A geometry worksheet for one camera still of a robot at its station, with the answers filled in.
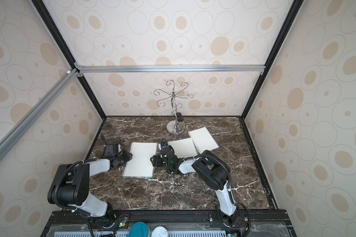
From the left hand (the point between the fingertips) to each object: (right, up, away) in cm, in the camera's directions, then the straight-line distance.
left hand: (135, 154), depth 96 cm
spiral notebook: (+32, +2, +10) cm, 33 cm away
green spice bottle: (+29, +20, +10) cm, 37 cm away
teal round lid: (+11, -28, -31) cm, 43 cm away
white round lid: (+20, -30, -30) cm, 47 cm away
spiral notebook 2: (+45, +8, +11) cm, 47 cm away
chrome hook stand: (+26, +36, -6) cm, 45 cm away
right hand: (+16, -2, -1) cm, 16 cm away
